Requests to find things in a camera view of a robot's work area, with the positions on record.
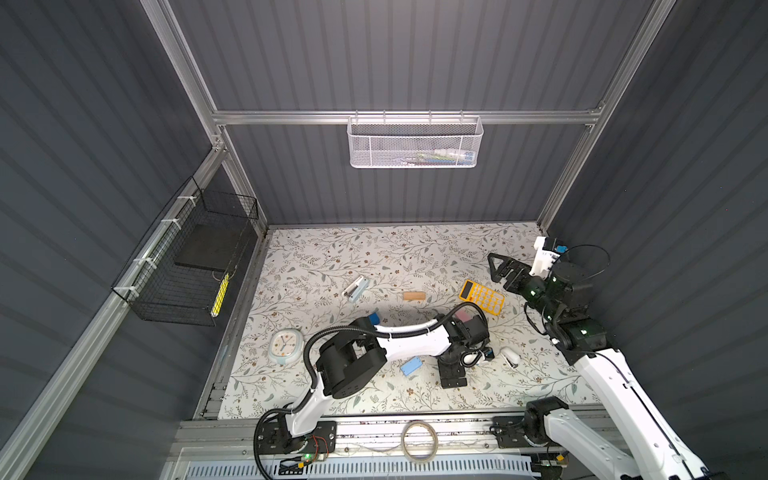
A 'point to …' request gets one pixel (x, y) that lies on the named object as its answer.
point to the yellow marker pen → (217, 305)
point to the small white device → (512, 357)
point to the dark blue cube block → (374, 319)
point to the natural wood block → (415, 296)
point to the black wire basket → (177, 273)
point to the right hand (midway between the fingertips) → (505, 262)
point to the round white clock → (285, 346)
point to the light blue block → (411, 365)
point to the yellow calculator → (489, 299)
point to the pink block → (463, 314)
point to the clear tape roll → (419, 441)
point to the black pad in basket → (211, 247)
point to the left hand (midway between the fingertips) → (453, 366)
